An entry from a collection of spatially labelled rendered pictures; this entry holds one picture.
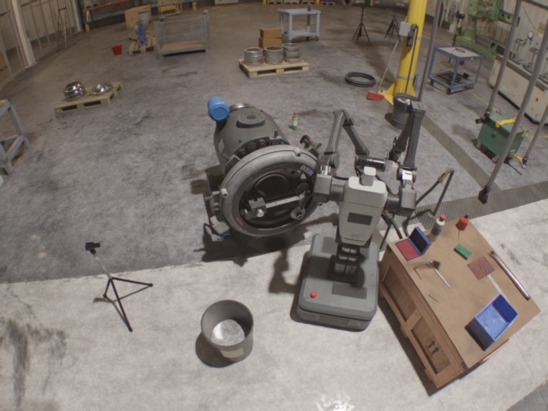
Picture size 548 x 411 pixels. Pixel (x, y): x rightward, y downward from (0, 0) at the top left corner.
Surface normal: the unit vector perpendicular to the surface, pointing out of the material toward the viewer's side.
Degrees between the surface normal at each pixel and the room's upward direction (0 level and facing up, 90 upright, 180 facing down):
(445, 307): 0
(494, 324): 0
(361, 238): 90
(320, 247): 0
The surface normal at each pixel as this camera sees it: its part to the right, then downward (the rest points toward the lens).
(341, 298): 0.00, -0.72
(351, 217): -0.24, 0.67
